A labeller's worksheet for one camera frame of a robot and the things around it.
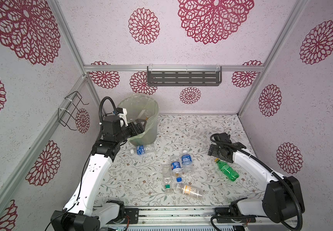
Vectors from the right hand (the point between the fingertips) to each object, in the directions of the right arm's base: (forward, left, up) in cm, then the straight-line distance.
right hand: (217, 151), depth 87 cm
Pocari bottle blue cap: (-7, +25, -4) cm, 27 cm away
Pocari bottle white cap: (-5, +18, -4) cm, 20 cm away
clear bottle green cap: (-11, +30, -10) cm, 34 cm away
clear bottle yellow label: (-22, +18, -5) cm, 29 cm away
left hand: (+2, +44, +22) cm, 49 cm away
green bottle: (-10, -5, -5) cm, 13 cm away
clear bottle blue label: (+3, +46, -5) cm, 47 cm away
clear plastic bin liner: (+30, +50, +9) cm, 59 cm away
